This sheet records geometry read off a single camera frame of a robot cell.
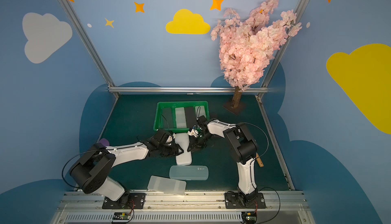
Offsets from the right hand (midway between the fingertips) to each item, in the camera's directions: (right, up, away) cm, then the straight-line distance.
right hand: (191, 149), depth 90 cm
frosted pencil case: (-8, +18, +17) cm, 26 cm away
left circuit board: (-33, -27, -19) cm, 46 cm away
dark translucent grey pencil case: (-18, +18, +16) cm, 30 cm away
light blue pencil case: (-1, -11, -8) cm, 13 cm away
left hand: (-6, 0, -1) cm, 6 cm away
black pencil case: (-1, +19, +20) cm, 28 cm away
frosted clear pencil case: (+6, +23, +21) cm, 31 cm away
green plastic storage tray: (-23, +18, +11) cm, 32 cm away
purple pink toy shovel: (-56, +4, +6) cm, 56 cm away
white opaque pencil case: (-3, -4, -4) cm, 7 cm away
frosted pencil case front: (-12, -16, -12) cm, 23 cm away
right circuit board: (+30, -28, -17) cm, 45 cm away
